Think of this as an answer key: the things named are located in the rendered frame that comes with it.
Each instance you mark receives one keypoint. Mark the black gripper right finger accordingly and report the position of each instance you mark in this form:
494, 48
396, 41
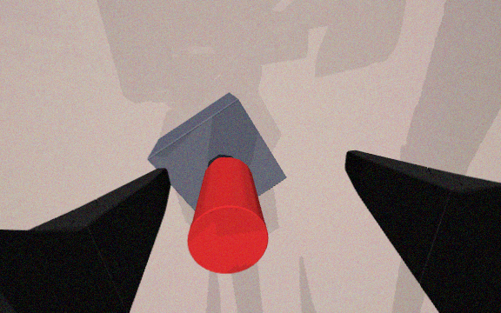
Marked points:
445, 226

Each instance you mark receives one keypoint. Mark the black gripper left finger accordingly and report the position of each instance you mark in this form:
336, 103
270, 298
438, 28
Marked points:
89, 260

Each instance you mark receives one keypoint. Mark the grey square block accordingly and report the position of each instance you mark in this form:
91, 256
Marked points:
223, 129

